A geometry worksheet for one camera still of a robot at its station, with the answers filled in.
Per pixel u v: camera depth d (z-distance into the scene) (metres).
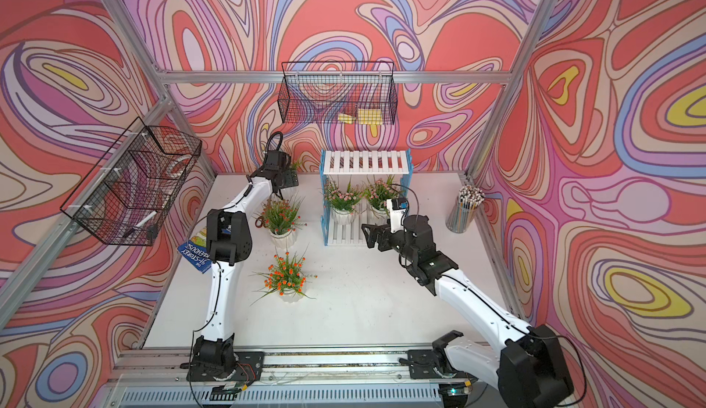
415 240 0.58
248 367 0.73
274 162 0.89
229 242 0.65
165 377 0.72
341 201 0.92
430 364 0.73
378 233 0.71
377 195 0.91
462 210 0.91
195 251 0.93
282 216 0.88
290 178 1.01
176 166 0.87
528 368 0.40
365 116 0.82
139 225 0.72
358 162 0.86
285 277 0.75
